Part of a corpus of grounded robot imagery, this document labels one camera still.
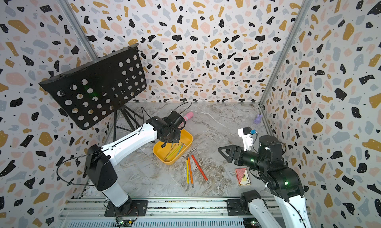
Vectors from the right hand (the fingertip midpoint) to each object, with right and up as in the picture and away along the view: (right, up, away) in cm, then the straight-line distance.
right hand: (222, 151), depth 60 cm
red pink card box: (+15, -20, +24) cm, 34 cm away
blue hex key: (-21, -5, +35) cm, 41 cm away
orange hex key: (-15, -16, +28) cm, 35 cm away
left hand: (-22, +2, +23) cm, 32 cm away
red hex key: (-10, -16, +28) cm, 33 cm away
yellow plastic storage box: (-28, -10, +32) cm, 44 cm away
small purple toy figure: (+33, +12, +47) cm, 59 cm away
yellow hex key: (-17, -14, +30) cm, 37 cm away
